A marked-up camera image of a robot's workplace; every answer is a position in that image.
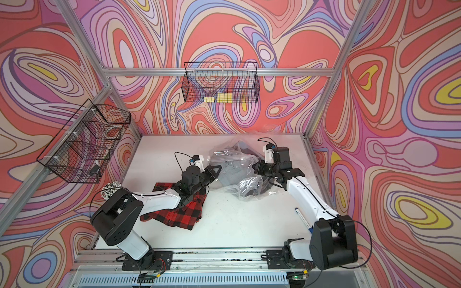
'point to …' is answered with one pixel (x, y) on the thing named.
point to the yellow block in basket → (222, 97)
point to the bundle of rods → (110, 188)
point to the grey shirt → (235, 165)
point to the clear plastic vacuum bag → (254, 186)
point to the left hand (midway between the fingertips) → (224, 168)
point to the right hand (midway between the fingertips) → (253, 170)
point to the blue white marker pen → (304, 219)
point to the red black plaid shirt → (185, 216)
